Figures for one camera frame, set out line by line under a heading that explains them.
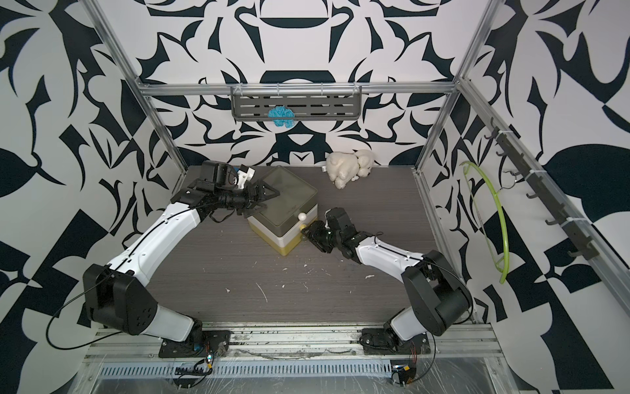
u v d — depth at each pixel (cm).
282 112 91
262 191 69
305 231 84
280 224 76
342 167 108
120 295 41
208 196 59
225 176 66
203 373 70
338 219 68
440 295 45
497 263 67
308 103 94
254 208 70
